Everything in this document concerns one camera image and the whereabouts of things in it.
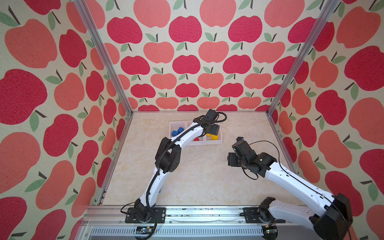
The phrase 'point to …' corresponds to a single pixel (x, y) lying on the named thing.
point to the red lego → (196, 139)
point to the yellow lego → (214, 137)
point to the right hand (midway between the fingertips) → (235, 157)
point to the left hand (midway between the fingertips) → (214, 129)
